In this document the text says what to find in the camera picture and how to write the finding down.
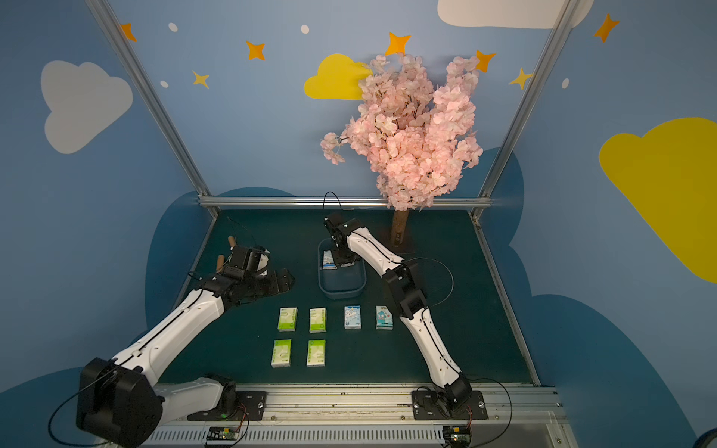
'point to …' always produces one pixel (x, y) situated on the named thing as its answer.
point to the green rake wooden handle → (220, 261)
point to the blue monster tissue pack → (384, 317)
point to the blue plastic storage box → (344, 283)
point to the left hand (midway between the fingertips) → (283, 279)
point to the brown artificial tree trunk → (400, 228)
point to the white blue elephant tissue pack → (352, 317)
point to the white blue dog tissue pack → (328, 260)
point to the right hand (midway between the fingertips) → (347, 256)
